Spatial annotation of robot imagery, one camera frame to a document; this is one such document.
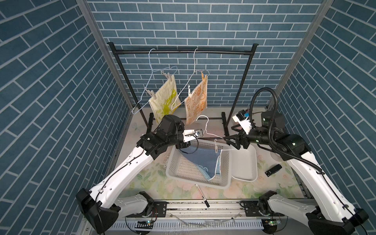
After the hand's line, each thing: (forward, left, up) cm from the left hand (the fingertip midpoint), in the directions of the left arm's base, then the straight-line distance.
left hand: (194, 132), depth 71 cm
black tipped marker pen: (-25, -6, -28) cm, 38 cm away
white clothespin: (-6, -11, -4) cm, 13 cm away
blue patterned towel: (-6, -7, -18) cm, 20 cm away
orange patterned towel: (+25, -1, -4) cm, 25 cm away
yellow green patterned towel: (+22, +16, 0) cm, 28 cm away
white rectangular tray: (-5, -30, -25) cm, 40 cm away
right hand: (-4, -16, +5) cm, 17 cm away
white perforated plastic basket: (-7, +8, -27) cm, 29 cm away
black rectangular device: (-9, -46, -24) cm, 53 cm away
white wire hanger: (-3, -10, +2) cm, 10 cm away
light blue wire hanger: (+49, +33, -3) cm, 60 cm away
